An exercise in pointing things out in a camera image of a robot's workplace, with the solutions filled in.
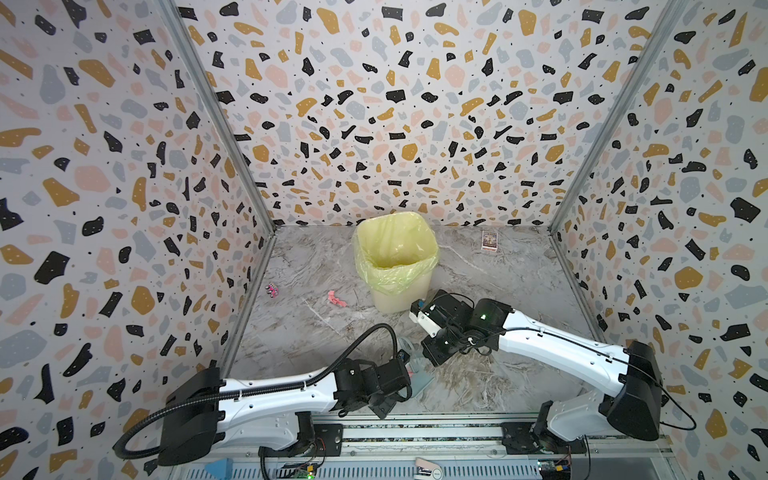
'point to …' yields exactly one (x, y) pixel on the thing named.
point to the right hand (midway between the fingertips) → (419, 349)
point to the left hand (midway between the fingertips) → (393, 395)
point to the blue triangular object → (221, 468)
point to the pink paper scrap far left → (331, 296)
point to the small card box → (489, 241)
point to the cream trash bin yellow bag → (395, 254)
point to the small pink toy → (272, 290)
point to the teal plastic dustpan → (418, 380)
